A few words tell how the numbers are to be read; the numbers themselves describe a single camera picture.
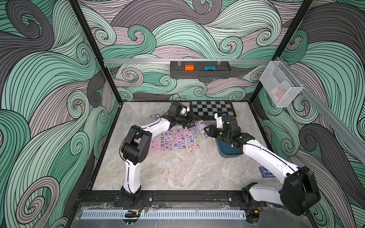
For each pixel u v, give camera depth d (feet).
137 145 1.71
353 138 1.69
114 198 2.39
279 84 2.54
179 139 3.20
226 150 2.78
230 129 2.04
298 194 1.29
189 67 3.06
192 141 3.12
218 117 2.43
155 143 3.12
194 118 2.80
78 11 2.36
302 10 2.38
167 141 3.12
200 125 2.80
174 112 2.48
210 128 2.43
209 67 3.06
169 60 3.05
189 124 2.73
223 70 3.12
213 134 2.36
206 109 3.61
